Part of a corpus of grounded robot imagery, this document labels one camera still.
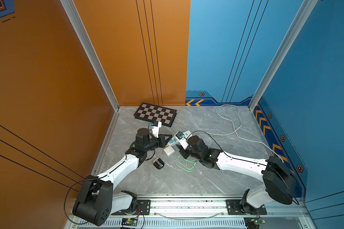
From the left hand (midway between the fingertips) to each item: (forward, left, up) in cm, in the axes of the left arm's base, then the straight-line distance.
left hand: (172, 135), depth 81 cm
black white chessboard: (+30, +18, -15) cm, 38 cm away
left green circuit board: (-39, +21, -21) cm, 49 cm away
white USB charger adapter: (-2, +2, -15) cm, 16 cm away
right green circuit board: (-39, -41, -20) cm, 60 cm away
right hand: (-3, -4, -4) cm, 6 cm away
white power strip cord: (+13, -44, -17) cm, 50 cm away
